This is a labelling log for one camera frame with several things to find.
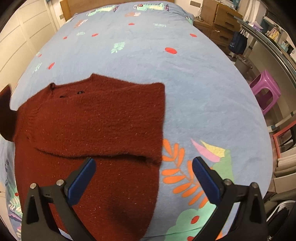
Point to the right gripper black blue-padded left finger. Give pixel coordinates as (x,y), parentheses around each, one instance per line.
(38,222)

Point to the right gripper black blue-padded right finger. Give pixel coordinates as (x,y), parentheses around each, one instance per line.
(250,220)

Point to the dark red knit sweater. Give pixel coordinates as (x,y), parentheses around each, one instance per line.
(117,123)

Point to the red framed panel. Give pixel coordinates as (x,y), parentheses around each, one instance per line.
(284,140)

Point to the blue patterned bed sheet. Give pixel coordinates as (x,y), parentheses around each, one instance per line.
(210,110)

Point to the purple plastic stool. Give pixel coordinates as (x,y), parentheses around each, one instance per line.
(266,91)

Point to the grey waste bin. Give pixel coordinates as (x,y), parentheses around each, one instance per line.
(243,64)

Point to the dark navy tote bag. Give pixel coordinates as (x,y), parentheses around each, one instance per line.
(238,43)

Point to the long grey desk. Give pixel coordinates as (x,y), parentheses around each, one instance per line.
(272,48)

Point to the wooden drawer cabinet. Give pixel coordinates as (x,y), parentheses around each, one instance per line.
(218,22)

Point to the wooden headboard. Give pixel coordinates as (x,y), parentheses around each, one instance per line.
(131,8)

